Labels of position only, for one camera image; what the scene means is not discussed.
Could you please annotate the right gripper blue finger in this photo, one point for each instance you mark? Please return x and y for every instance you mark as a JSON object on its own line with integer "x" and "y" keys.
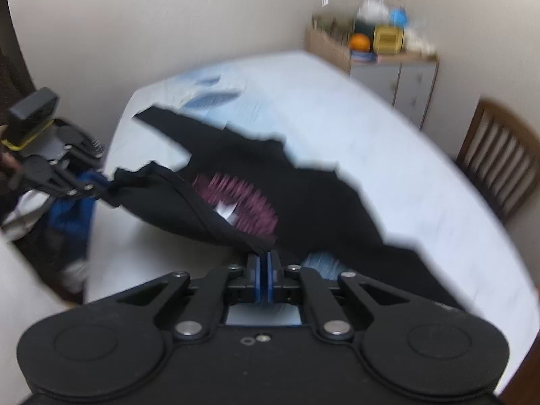
{"x": 256, "y": 277}
{"x": 275, "y": 279}

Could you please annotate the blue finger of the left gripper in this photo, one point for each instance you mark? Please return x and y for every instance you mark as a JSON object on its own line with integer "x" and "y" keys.
{"x": 93, "y": 176}

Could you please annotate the black t-shirt pink print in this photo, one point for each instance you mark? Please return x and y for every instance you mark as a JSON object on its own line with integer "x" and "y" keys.
{"x": 247, "y": 194}

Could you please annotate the white sweatshirt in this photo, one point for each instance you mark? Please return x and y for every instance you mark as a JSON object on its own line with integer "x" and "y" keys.
{"x": 30, "y": 208}

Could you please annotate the white blue patterned tablecloth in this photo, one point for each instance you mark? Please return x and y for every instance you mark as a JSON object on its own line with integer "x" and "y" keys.
{"x": 414, "y": 192}

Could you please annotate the white side cabinet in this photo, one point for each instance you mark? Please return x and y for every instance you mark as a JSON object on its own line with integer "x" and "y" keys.
{"x": 404, "y": 81}

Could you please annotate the orange fruit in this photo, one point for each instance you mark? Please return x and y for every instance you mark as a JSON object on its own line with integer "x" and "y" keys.
{"x": 360, "y": 42}

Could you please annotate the yellow container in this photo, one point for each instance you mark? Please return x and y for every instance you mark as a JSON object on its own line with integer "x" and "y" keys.
{"x": 388, "y": 40}

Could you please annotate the far wooden chair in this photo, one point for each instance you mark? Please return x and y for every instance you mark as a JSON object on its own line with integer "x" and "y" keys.
{"x": 500, "y": 157}

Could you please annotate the white plastic bag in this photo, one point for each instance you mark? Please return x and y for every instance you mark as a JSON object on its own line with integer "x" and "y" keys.
{"x": 374, "y": 12}

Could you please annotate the black camera box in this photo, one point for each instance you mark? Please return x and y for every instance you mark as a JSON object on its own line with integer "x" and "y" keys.
{"x": 29, "y": 117}

